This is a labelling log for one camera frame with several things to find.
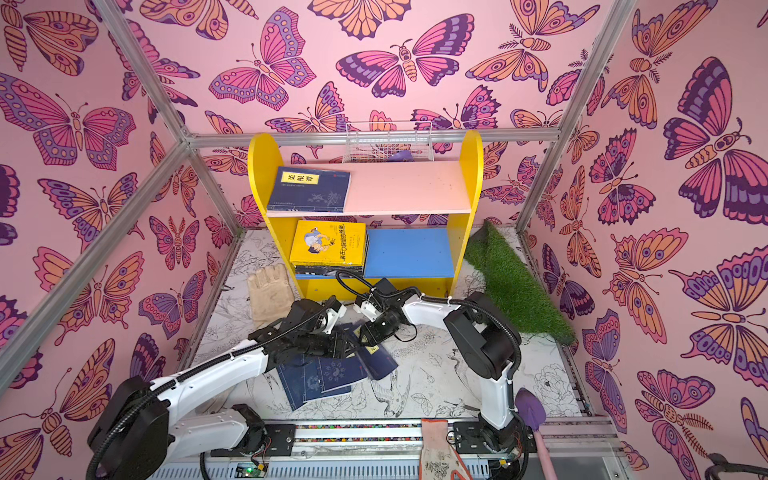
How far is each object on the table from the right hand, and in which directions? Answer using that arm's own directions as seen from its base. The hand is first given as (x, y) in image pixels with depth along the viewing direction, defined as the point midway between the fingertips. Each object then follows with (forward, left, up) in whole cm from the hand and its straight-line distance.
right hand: (364, 337), depth 90 cm
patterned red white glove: (-30, -19, -1) cm, 36 cm away
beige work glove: (+15, +33, 0) cm, 36 cm away
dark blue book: (-6, -4, -1) cm, 8 cm away
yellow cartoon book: (+21, +12, +20) cm, 31 cm away
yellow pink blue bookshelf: (+51, -10, -2) cm, 52 cm away
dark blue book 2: (-12, +9, +1) cm, 15 cm away
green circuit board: (-33, +26, -4) cm, 42 cm away
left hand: (-6, +1, +8) cm, 10 cm away
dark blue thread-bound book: (-12, +19, -1) cm, 22 cm away
